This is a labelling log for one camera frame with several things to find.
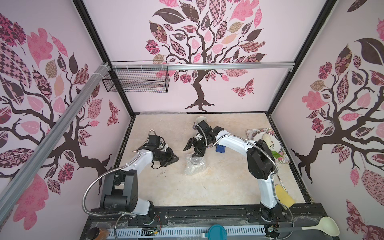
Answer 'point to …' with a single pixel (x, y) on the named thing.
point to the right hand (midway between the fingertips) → (186, 151)
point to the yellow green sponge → (283, 196)
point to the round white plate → (277, 146)
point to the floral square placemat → (284, 159)
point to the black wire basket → (139, 76)
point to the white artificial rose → (267, 139)
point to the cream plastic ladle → (326, 225)
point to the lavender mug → (201, 118)
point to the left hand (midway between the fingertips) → (179, 161)
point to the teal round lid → (216, 232)
